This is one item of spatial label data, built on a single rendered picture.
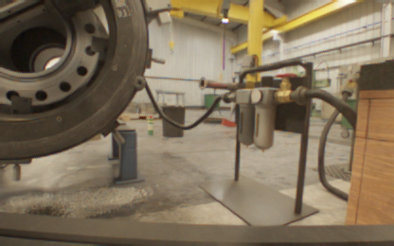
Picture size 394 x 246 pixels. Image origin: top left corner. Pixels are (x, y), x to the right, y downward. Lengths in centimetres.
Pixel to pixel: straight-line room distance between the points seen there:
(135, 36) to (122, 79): 14
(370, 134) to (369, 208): 13
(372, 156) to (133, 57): 65
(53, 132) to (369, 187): 74
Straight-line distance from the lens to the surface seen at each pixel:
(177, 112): 237
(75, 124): 67
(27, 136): 70
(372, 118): 44
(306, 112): 77
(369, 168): 45
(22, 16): 78
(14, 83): 83
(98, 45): 81
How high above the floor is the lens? 39
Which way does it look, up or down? 5 degrees down
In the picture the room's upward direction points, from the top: 2 degrees clockwise
